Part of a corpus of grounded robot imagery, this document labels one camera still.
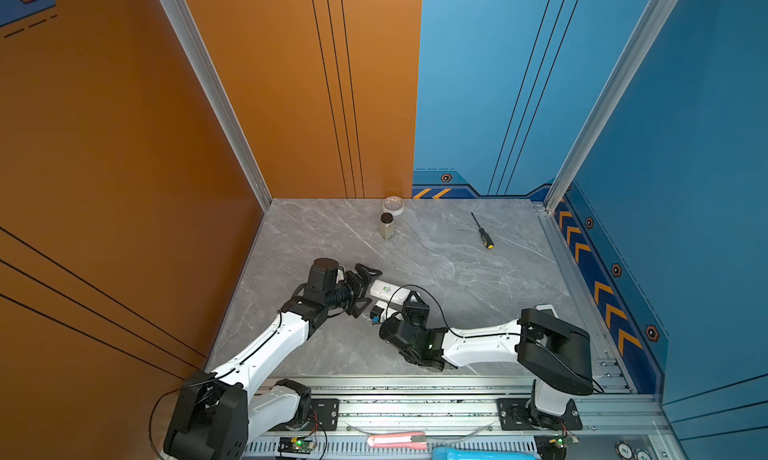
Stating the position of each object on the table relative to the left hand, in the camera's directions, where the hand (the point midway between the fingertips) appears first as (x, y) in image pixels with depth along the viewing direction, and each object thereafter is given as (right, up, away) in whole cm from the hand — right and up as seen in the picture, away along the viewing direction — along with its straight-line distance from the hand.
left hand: (380, 281), depth 81 cm
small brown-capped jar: (+1, +15, +22) cm, 27 cm away
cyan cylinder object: (+22, -39, -11) cm, 46 cm away
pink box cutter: (+8, -36, -11) cm, 38 cm away
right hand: (+9, -4, +3) cm, 11 cm away
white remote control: (+2, -3, +2) cm, 4 cm away
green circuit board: (-20, -38, -10) cm, 44 cm away
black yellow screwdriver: (+38, +11, +28) cm, 48 cm away
